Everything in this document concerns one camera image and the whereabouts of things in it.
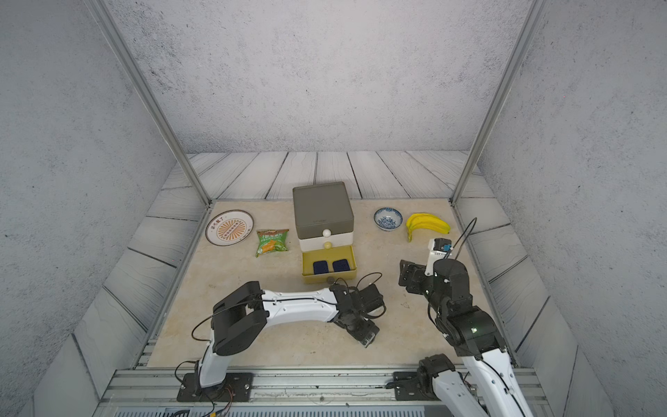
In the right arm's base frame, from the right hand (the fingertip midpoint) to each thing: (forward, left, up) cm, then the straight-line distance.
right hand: (415, 263), depth 70 cm
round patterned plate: (+32, +68, -23) cm, 79 cm away
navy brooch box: (+13, +28, -24) cm, 39 cm away
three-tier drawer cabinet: (+19, +26, -5) cm, 33 cm away
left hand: (-13, +11, -24) cm, 29 cm away
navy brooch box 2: (+14, +21, -24) cm, 35 cm away
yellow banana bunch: (+33, -14, -21) cm, 42 cm away
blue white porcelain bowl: (+36, +2, -23) cm, 43 cm away
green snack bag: (+22, +48, -20) cm, 56 cm away
